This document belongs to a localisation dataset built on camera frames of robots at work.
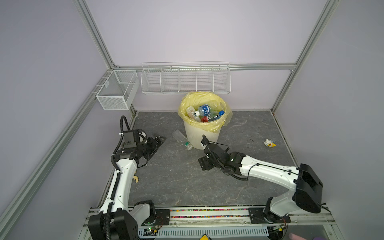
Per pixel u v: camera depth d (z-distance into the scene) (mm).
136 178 850
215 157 591
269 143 974
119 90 1013
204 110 853
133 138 597
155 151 707
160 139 718
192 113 883
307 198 405
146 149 667
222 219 740
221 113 807
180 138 995
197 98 935
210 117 845
